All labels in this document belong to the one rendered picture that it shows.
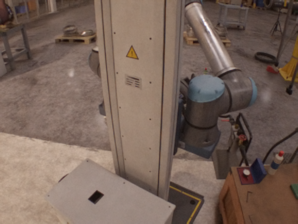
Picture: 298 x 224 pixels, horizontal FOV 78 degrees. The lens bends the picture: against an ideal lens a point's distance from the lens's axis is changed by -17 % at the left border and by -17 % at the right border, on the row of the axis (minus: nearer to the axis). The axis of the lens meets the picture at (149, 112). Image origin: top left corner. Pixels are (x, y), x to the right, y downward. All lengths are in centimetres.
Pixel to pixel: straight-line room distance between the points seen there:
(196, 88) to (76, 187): 74
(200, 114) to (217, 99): 9
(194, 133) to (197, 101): 16
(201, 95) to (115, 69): 35
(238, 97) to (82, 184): 85
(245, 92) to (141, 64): 47
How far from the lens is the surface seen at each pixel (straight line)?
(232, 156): 251
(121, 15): 78
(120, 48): 82
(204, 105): 86
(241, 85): 98
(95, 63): 121
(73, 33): 660
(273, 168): 178
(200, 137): 95
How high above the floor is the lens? 173
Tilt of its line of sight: 36 degrees down
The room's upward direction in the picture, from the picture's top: straight up
